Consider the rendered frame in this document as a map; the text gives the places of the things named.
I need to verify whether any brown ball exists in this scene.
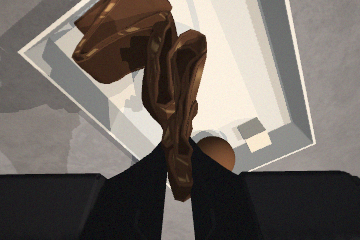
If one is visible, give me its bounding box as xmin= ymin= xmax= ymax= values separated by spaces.
xmin=196 ymin=136 xmax=235 ymax=171

